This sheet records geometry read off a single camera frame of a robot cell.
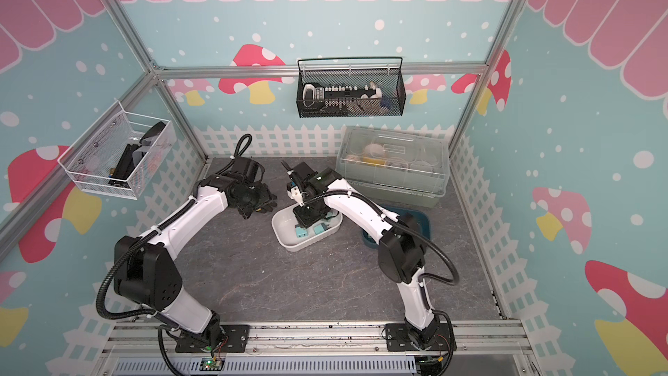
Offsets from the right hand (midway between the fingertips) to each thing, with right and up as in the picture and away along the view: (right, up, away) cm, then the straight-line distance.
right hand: (305, 220), depth 84 cm
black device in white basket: (-48, +17, -13) cm, 53 cm away
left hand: (-14, +5, +4) cm, 16 cm away
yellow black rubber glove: (-13, +7, -5) cm, 15 cm away
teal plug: (+4, -5, +10) cm, 11 cm away
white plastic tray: (-10, -5, +13) cm, 17 cm away
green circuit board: (-24, -37, -13) cm, 46 cm away
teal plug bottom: (-3, -6, +10) cm, 12 cm away
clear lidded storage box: (+36, +18, +11) cm, 42 cm away
